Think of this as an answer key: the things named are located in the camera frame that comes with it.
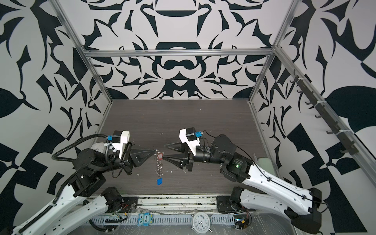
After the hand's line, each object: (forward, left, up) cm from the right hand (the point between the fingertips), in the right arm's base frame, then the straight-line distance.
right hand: (166, 153), depth 49 cm
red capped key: (+1, +3, -5) cm, 6 cm away
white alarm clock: (-17, -12, -37) cm, 43 cm away
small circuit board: (-16, -32, -42) cm, 55 cm away
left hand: (+1, +4, 0) cm, 4 cm away
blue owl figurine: (-15, +14, -38) cm, 43 cm away
